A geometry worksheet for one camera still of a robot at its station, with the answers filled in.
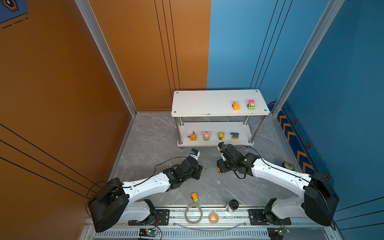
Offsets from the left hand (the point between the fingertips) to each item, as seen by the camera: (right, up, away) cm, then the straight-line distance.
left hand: (201, 166), depth 83 cm
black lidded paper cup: (+14, -14, -15) cm, 25 cm away
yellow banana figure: (+13, +16, +10) cm, 23 cm away
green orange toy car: (+9, -1, -8) cm, 12 cm away
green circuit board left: (-26, -28, -13) cm, 40 cm away
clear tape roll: (0, -22, -10) cm, 24 cm away
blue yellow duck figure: (+21, +16, +8) cm, 28 cm away
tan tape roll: (+6, -23, -7) cm, 25 cm away
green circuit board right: (+36, -28, -13) cm, 47 cm away
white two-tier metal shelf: (+14, +35, -6) cm, 38 cm away
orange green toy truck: (-4, -15, -6) cm, 16 cm away
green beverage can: (+47, +1, -3) cm, 48 cm away
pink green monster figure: (+4, +16, +8) cm, 19 cm away
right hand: (+10, +1, 0) cm, 10 cm away
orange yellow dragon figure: (-5, +15, +8) cm, 18 cm away
